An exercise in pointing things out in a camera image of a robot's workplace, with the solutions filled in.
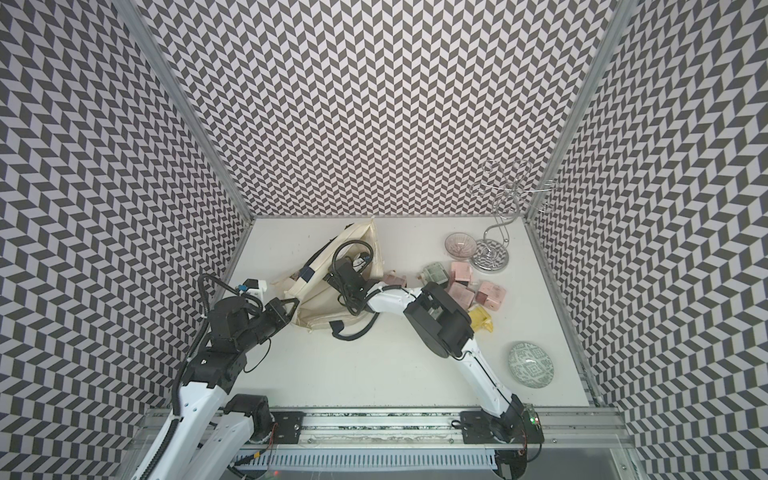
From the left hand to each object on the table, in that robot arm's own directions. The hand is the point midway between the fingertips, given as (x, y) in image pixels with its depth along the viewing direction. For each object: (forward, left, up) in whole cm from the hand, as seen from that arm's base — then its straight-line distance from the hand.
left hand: (300, 304), depth 77 cm
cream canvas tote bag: (+7, 0, -14) cm, 15 cm away
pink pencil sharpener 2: (+9, -54, -11) cm, 56 cm away
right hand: (+17, -4, -13) cm, 21 cm away
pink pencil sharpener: (+18, -46, -12) cm, 50 cm away
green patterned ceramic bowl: (-11, -62, -17) cm, 66 cm away
